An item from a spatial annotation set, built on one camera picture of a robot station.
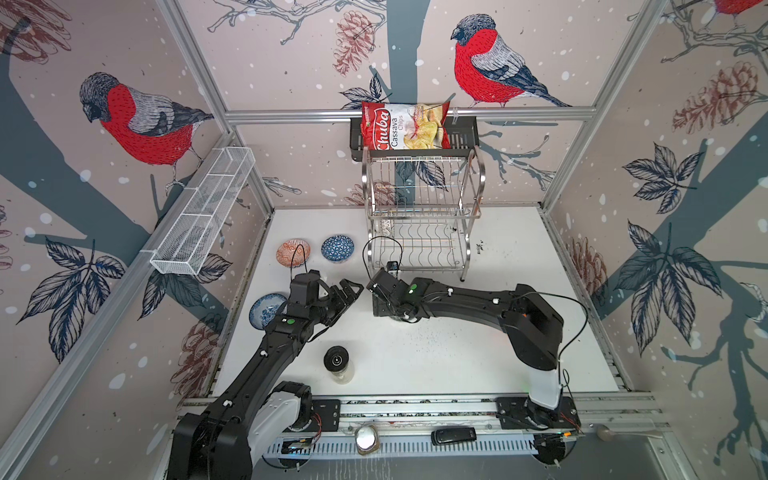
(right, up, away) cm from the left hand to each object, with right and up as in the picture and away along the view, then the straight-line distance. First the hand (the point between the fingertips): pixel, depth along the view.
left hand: (355, 295), depth 81 cm
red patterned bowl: (-27, +10, +27) cm, 39 cm away
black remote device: (+27, -30, -12) cm, 42 cm away
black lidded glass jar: (-3, -14, -8) cm, 17 cm away
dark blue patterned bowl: (-10, +12, +26) cm, 30 cm away
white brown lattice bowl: (+8, +19, +17) cm, 27 cm away
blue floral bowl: (-27, -5, +4) cm, 28 cm away
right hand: (+7, -6, +7) cm, 11 cm away
